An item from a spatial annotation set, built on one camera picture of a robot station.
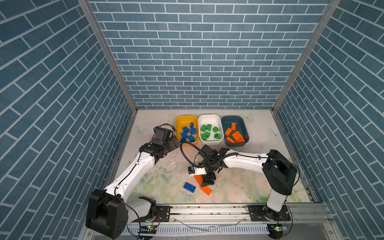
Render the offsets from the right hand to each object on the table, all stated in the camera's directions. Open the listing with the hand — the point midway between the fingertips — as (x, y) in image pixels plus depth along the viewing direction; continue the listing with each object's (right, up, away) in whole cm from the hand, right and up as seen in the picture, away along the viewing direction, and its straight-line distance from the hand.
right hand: (199, 174), depth 84 cm
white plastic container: (+11, +31, +25) cm, 42 cm away
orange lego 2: (+27, +20, +21) cm, 40 cm away
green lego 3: (+6, +21, +18) cm, 28 cm away
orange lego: (+21, +23, +21) cm, 37 cm away
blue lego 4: (-11, +21, +20) cm, 31 cm away
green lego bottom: (+12, +20, +18) cm, 30 cm away
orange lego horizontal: (+28, +17, +16) cm, 37 cm away
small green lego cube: (+7, +26, +21) cm, 34 cm away
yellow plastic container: (-10, +31, +26) cm, 42 cm away
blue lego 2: (-4, +23, +24) cm, 34 cm away
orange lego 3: (+21, +18, +16) cm, 31 cm away
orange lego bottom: (+4, -7, -3) cm, 9 cm away
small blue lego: (-5, +28, +24) cm, 37 cm away
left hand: (-15, +18, 0) cm, 23 cm away
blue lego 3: (-5, +19, +17) cm, 26 cm away
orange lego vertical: (+26, +27, +25) cm, 45 cm away
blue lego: (-9, +25, +22) cm, 34 cm away
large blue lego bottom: (-5, -6, -2) cm, 9 cm away
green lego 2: (+3, +20, +17) cm, 26 cm away
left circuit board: (-25, -23, -12) cm, 36 cm away
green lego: (+3, +26, +21) cm, 33 cm away
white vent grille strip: (-4, -22, -13) cm, 26 cm away
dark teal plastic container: (+31, +27, +24) cm, 47 cm away
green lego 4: (+12, +25, +21) cm, 35 cm away
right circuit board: (+37, -23, -12) cm, 45 cm away
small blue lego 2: (-11, +18, +16) cm, 26 cm away
